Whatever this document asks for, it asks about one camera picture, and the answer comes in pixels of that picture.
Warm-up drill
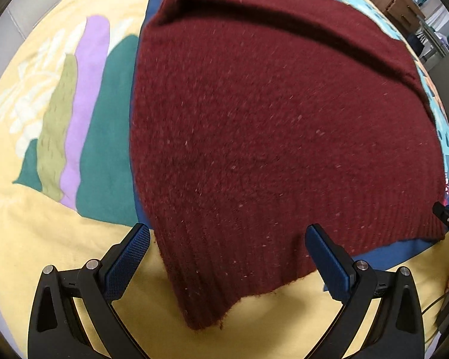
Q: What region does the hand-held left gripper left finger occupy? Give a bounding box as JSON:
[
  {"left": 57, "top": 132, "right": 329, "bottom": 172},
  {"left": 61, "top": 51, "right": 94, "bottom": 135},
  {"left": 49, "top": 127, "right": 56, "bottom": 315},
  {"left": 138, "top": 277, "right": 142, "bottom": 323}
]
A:
[{"left": 27, "top": 223, "right": 151, "bottom": 359}]

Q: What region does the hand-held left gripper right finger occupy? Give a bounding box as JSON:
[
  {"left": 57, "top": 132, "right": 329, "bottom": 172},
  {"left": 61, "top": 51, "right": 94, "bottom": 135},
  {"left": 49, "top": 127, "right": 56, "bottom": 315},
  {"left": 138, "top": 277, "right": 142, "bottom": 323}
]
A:
[{"left": 305, "top": 224, "right": 424, "bottom": 359}]

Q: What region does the dark red knit sweater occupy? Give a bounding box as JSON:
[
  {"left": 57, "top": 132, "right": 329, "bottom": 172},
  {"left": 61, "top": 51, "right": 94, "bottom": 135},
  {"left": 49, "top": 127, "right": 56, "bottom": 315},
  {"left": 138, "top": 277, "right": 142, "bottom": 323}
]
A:
[{"left": 129, "top": 0, "right": 448, "bottom": 331}]

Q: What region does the yellow dinosaur print bed sheet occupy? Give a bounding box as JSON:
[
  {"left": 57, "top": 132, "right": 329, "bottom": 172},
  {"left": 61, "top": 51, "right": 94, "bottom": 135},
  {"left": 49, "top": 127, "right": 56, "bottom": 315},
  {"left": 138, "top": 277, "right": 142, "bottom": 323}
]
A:
[{"left": 0, "top": 0, "right": 449, "bottom": 359}]

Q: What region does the dark blue bag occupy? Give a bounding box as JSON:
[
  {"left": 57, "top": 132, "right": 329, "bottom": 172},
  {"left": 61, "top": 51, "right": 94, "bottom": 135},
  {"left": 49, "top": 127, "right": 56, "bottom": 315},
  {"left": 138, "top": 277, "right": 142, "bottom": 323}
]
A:
[{"left": 408, "top": 33, "right": 426, "bottom": 56}]

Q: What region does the white desk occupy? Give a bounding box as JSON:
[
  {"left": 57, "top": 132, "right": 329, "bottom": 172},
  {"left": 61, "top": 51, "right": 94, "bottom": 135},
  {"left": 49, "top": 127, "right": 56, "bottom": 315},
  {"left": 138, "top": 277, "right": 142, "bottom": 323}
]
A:
[{"left": 415, "top": 5, "right": 449, "bottom": 60}]

